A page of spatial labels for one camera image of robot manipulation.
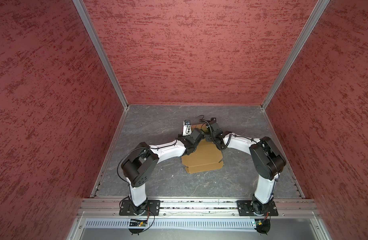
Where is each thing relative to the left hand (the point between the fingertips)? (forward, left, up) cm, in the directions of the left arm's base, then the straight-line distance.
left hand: (185, 135), depth 92 cm
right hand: (+3, -16, -5) cm, 17 cm away
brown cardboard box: (-11, -14, -6) cm, 19 cm away
